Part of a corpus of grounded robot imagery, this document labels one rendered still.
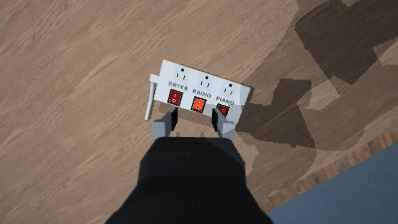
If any light grey power strip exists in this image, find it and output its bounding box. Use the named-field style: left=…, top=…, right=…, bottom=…
left=145, top=60, right=250, bottom=124

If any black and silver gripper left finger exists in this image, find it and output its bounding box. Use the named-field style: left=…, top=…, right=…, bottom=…
left=152, top=107, right=178, bottom=141

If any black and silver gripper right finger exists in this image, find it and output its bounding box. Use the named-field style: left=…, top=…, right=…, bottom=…
left=212, top=108, right=236, bottom=143

